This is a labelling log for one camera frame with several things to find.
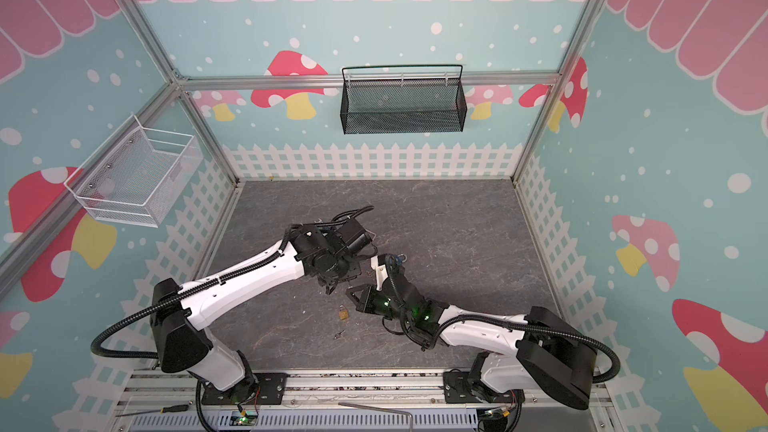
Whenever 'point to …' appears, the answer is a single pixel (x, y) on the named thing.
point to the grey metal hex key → (411, 419)
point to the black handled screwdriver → (161, 411)
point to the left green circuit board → (243, 418)
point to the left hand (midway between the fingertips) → (349, 279)
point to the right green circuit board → (497, 414)
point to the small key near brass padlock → (338, 335)
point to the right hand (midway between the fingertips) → (343, 292)
